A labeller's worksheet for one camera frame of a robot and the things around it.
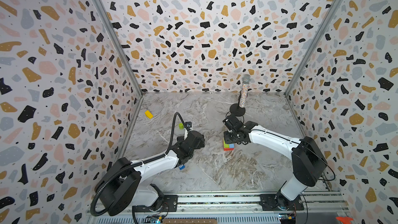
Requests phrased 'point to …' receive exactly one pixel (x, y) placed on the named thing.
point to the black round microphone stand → (235, 110)
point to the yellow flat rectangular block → (148, 114)
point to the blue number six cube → (181, 167)
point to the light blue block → (231, 145)
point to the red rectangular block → (228, 149)
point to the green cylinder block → (181, 126)
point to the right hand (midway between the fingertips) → (224, 135)
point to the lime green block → (225, 145)
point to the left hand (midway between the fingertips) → (195, 134)
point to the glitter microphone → (245, 79)
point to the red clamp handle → (345, 220)
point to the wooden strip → (190, 221)
